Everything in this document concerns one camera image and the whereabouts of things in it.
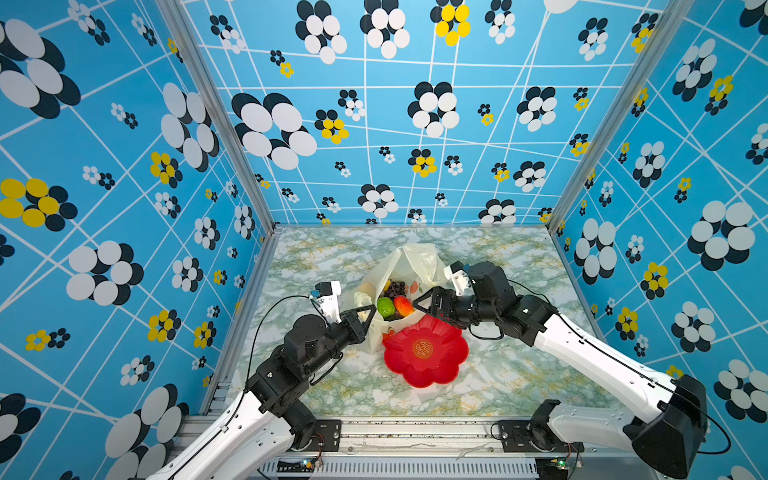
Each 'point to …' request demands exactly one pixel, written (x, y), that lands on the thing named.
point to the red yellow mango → (403, 305)
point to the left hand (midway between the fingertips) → (379, 309)
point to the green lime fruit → (385, 306)
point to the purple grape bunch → (397, 289)
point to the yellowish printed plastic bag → (408, 262)
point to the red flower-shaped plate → (427, 352)
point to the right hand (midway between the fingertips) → (424, 309)
